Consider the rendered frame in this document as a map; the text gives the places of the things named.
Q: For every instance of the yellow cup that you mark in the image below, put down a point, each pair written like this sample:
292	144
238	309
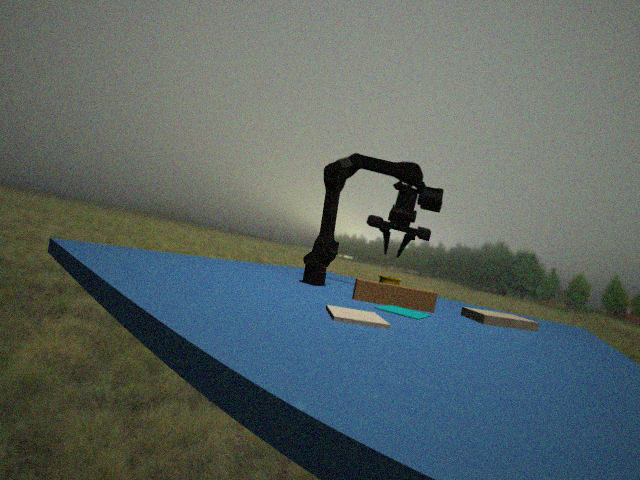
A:
390	280

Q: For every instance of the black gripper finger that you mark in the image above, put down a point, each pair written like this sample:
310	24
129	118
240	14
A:
386	236
406	240

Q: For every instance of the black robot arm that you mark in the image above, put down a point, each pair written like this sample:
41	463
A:
325	247

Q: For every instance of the beige flat rectangular block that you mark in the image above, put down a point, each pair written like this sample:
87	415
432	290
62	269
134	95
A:
499	319

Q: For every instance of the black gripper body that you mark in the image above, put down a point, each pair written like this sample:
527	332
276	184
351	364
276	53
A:
421	232

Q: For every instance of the brown wooden plank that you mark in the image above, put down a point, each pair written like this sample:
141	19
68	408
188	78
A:
394	295

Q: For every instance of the cream flat square tile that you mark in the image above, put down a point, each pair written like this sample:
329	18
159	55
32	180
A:
347	315

